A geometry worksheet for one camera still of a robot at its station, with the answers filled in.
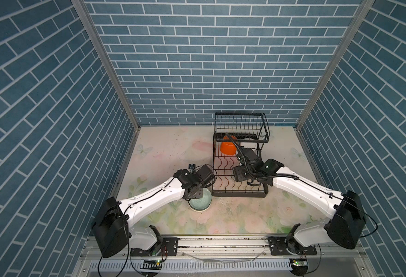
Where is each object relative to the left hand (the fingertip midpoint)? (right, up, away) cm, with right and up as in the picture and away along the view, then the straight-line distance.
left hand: (199, 194), depth 80 cm
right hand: (+19, +10, +3) cm, 22 cm away
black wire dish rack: (+20, +31, +36) cm, 51 cm away
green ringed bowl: (+2, -5, +2) cm, 6 cm away
